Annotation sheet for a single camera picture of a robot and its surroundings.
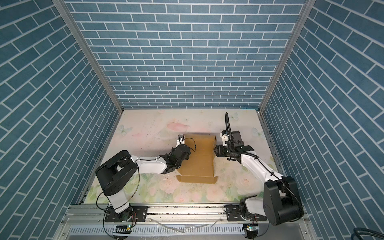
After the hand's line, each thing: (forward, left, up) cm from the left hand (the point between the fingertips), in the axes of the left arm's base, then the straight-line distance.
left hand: (186, 147), depth 93 cm
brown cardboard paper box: (-12, -8, -4) cm, 15 cm away
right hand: (-3, -19, +5) cm, 20 cm away
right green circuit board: (-41, -34, -8) cm, 54 cm away
